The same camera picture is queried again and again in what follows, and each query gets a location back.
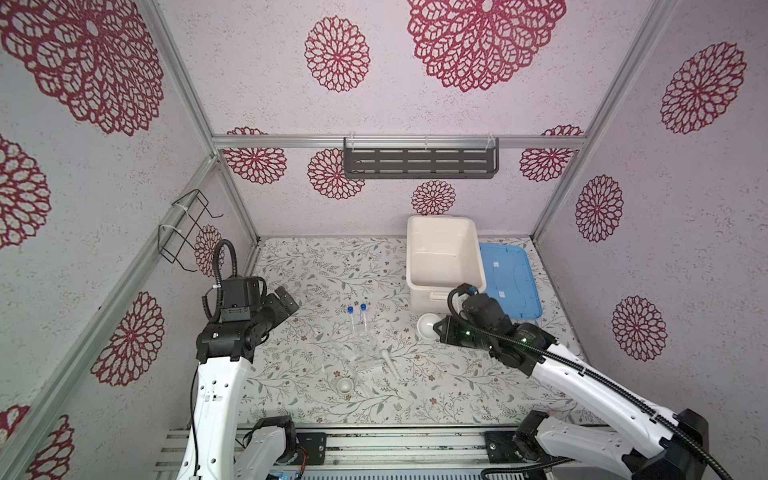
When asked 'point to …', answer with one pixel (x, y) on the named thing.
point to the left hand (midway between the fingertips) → (279, 313)
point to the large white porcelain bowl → (424, 326)
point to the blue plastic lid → (510, 281)
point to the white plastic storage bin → (443, 252)
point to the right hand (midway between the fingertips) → (433, 323)
